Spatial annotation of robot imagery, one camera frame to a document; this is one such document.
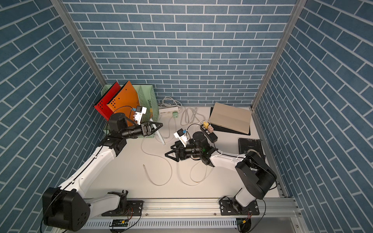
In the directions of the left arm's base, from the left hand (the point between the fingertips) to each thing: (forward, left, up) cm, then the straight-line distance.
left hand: (163, 126), depth 72 cm
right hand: (-8, -3, -12) cm, 15 cm away
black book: (+6, -51, -27) cm, 58 cm away
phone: (-5, +1, -1) cm, 5 cm away
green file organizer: (+37, +19, -16) cm, 45 cm away
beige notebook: (+32, -46, -29) cm, 63 cm away
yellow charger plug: (+18, -24, -21) cm, 37 cm away
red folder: (+16, +38, -2) cm, 41 cm away
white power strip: (+34, +4, -25) cm, 43 cm away
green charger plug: (+32, -2, -26) cm, 41 cm away
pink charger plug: (+16, -28, -23) cm, 39 cm away
